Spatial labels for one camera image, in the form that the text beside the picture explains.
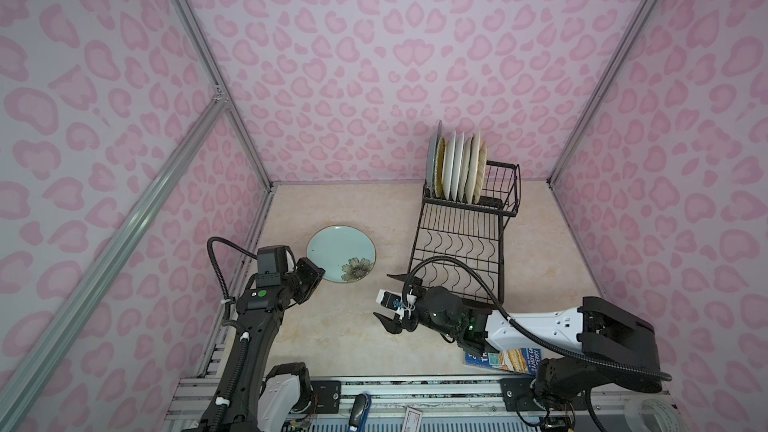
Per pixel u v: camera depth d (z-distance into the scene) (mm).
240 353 456
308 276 704
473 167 736
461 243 1007
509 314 555
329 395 734
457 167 751
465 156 745
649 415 709
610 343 427
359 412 675
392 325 672
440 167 798
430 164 793
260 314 525
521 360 766
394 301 614
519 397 729
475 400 737
